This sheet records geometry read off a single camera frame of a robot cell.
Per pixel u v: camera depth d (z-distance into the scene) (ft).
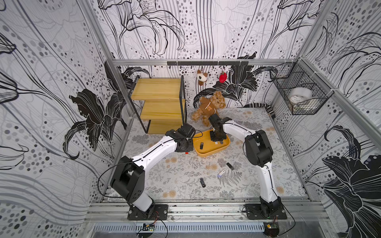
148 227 2.35
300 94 2.37
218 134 2.81
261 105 3.89
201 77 3.05
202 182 2.69
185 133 2.14
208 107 3.53
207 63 3.10
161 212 2.41
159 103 3.36
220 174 2.81
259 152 1.89
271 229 2.30
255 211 2.35
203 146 3.22
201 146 3.21
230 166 2.89
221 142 3.23
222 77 3.08
